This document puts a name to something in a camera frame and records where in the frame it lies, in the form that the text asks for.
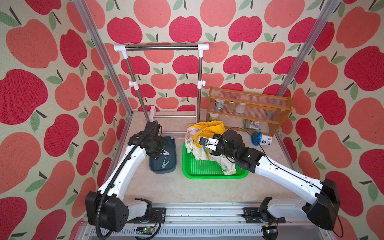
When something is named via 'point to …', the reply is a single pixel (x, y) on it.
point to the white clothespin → (166, 153)
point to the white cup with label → (219, 103)
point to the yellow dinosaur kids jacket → (199, 151)
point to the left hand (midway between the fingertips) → (167, 148)
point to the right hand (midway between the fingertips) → (209, 138)
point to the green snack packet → (251, 124)
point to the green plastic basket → (207, 169)
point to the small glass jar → (231, 106)
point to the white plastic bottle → (240, 107)
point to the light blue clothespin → (164, 163)
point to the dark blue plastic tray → (155, 165)
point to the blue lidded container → (258, 139)
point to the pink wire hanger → (179, 138)
